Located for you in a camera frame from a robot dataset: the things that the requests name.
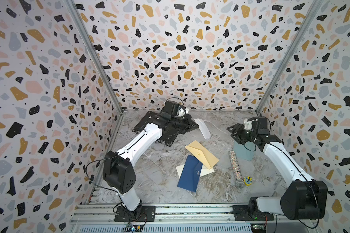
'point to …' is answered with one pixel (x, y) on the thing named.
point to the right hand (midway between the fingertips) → (228, 130)
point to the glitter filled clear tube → (239, 180)
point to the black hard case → (167, 137)
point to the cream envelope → (205, 170)
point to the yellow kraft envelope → (202, 155)
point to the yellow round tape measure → (248, 180)
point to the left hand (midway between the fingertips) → (201, 125)
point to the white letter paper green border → (203, 128)
